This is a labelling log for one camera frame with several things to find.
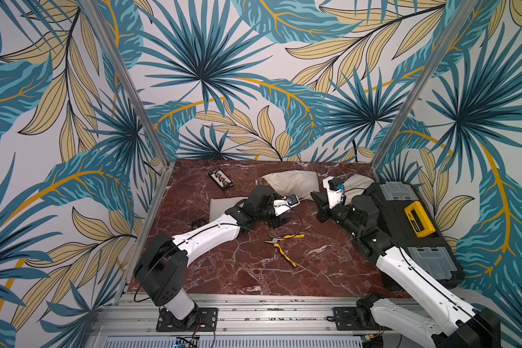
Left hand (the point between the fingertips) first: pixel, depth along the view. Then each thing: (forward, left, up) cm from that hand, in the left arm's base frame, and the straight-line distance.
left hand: (284, 208), depth 82 cm
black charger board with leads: (+26, +29, -15) cm, 42 cm away
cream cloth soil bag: (+19, -7, -8) cm, 22 cm away
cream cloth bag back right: (+18, -34, -7) cm, 39 cm away
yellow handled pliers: (-7, +2, -15) cm, 17 cm away
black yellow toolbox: (-3, -44, +1) cm, 44 cm away
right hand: (-3, -4, +11) cm, 12 cm away
